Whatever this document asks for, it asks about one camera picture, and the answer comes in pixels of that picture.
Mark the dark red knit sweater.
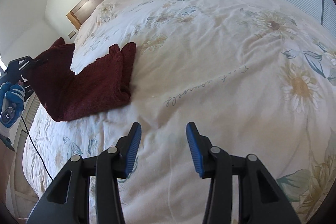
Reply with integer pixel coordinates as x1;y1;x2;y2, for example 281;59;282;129
23;38;136;122

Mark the blue gloved left hand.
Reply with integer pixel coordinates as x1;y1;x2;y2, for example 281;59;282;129
1;82;26;125

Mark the floral white duvet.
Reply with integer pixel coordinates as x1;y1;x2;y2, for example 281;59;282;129
30;0;335;223

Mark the black cable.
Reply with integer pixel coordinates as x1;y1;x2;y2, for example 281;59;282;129
20;114;55;181

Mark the left wall switch plate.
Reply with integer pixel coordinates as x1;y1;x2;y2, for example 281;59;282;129
68;30;76;39

